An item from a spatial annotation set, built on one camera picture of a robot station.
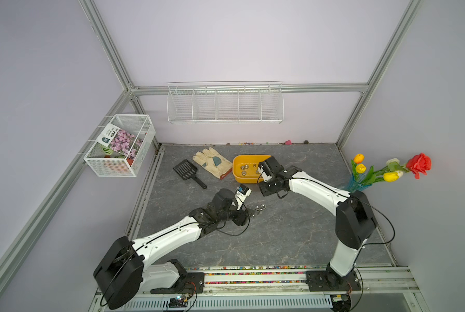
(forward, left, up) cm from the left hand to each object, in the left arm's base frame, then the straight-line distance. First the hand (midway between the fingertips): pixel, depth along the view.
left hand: (248, 208), depth 79 cm
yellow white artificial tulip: (+1, -52, +17) cm, 55 cm away
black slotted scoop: (+32, +31, -13) cm, 47 cm away
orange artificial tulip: (+9, -43, +18) cm, 48 cm away
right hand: (+12, -9, -4) cm, 16 cm away
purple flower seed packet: (+21, +47, +21) cm, 56 cm away
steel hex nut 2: (+3, -5, -12) cm, 14 cm away
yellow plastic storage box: (+30, -2, -13) cm, 33 cm away
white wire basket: (+16, +56, +17) cm, 61 cm away
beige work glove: (+36, +16, -13) cm, 42 cm away
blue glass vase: (+6, -47, +6) cm, 48 cm away
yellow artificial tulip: (+5, -42, +17) cm, 45 cm away
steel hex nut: (+31, 0, -12) cm, 33 cm away
